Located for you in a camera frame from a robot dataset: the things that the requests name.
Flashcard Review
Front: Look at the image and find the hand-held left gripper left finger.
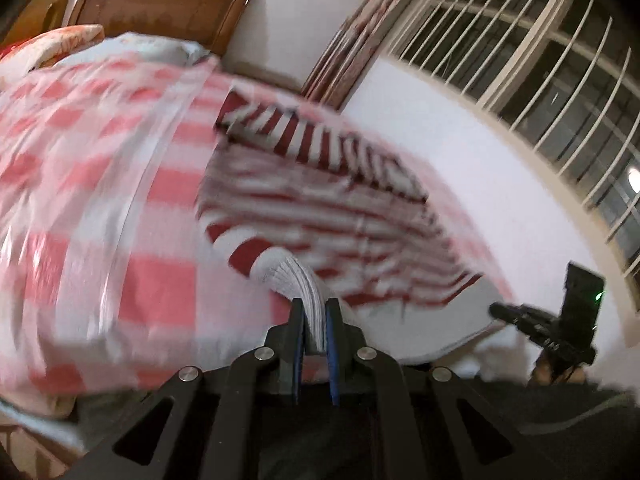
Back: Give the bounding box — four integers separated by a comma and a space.
62, 298, 306, 480

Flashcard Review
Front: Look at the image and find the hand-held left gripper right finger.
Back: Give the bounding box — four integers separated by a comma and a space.
325, 298, 568, 480

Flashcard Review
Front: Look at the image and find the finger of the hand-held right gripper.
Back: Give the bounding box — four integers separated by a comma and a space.
489, 301, 551, 343

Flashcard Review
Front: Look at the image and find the red grey striped sweater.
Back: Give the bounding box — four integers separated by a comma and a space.
197, 89, 516, 362

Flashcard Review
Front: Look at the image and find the person's right hand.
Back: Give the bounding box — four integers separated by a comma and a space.
529, 352, 592, 387

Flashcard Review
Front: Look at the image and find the window with white grille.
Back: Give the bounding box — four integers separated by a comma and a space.
385, 0, 640, 283

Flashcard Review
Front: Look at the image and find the bed with pink checkered sheet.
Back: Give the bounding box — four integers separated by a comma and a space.
0, 30, 523, 461

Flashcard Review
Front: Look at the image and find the pink floral curtain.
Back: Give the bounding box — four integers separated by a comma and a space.
300, 0, 447, 112

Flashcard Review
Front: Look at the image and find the blue floral pillow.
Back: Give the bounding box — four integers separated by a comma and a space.
106, 32, 212, 64

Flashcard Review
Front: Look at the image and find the large wooden headboard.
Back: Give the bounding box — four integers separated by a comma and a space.
67, 0, 258, 59

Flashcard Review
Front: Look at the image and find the orange floral pillow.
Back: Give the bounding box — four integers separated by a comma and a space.
0, 24, 106, 69

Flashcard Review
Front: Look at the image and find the small wooden headboard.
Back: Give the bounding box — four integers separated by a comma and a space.
20, 0, 77, 29

